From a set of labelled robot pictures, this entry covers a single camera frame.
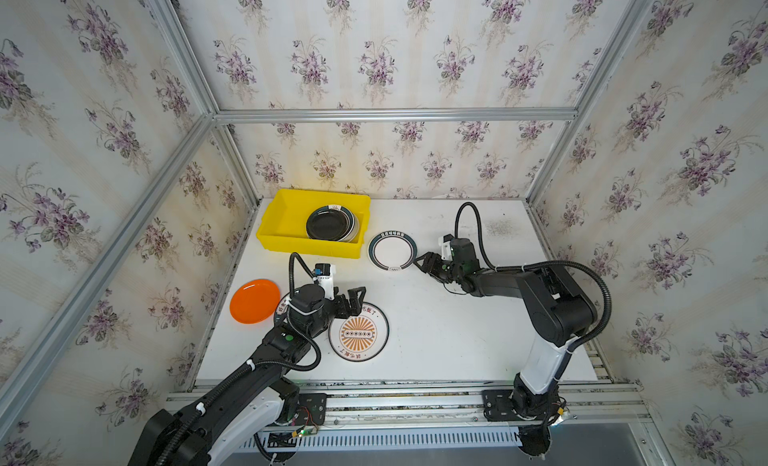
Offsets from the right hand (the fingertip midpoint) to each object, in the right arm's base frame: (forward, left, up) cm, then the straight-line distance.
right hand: (415, 266), depth 95 cm
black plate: (+20, +29, 0) cm, 35 cm away
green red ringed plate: (+9, +7, -4) cm, 13 cm away
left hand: (-12, +19, +9) cm, 24 cm away
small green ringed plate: (+18, +21, 0) cm, 28 cm away
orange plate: (-10, +51, -4) cm, 52 cm away
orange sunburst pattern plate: (-22, +18, -4) cm, 28 cm away
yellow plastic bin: (+22, +49, -5) cm, 55 cm away
